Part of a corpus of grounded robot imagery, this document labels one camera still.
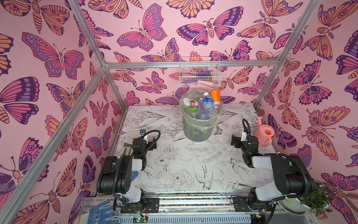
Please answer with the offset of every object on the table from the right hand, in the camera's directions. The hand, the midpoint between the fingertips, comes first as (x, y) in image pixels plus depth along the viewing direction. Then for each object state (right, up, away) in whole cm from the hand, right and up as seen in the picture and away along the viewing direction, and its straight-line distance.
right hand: (241, 135), depth 94 cm
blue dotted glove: (-69, -23, -9) cm, 74 cm away
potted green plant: (+20, -25, -33) cm, 46 cm away
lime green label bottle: (-33, +16, -9) cm, 37 cm away
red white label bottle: (-36, +21, -8) cm, 43 cm away
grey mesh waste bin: (-29, +16, -10) cm, 35 cm away
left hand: (-63, -1, +1) cm, 63 cm away
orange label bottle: (-20, +26, -10) cm, 34 cm away
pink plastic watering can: (+13, +1, -4) cm, 14 cm away
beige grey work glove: (-76, 0, +10) cm, 76 cm away
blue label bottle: (-24, +18, -11) cm, 32 cm away
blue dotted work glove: (-83, -39, -22) cm, 94 cm away
